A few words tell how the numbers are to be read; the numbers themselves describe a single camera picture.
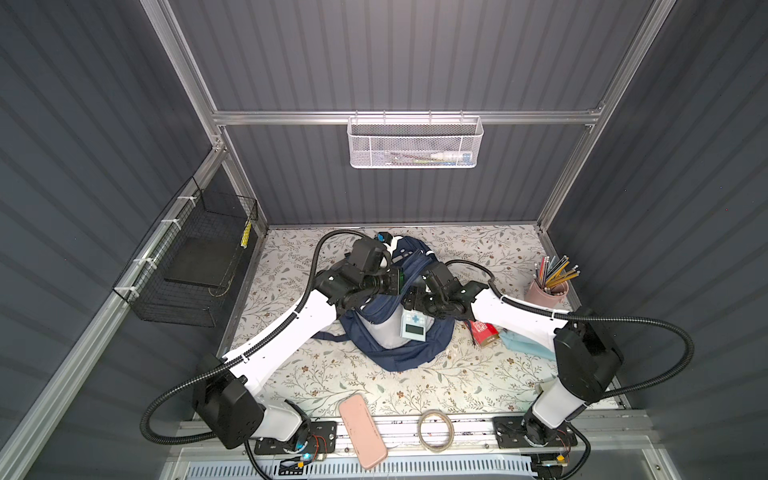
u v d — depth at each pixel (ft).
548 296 2.87
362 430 2.38
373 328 2.84
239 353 1.37
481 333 2.97
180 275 2.31
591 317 1.56
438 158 2.98
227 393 1.28
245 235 2.73
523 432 2.23
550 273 2.99
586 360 1.50
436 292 2.20
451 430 2.43
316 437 2.37
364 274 1.85
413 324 2.74
